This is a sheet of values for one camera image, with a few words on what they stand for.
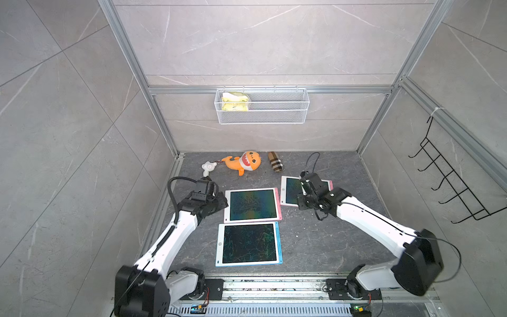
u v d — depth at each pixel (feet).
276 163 3.63
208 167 3.56
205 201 2.05
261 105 3.14
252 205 3.18
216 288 2.40
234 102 2.88
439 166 2.38
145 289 1.25
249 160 3.50
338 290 2.39
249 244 2.77
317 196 2.02
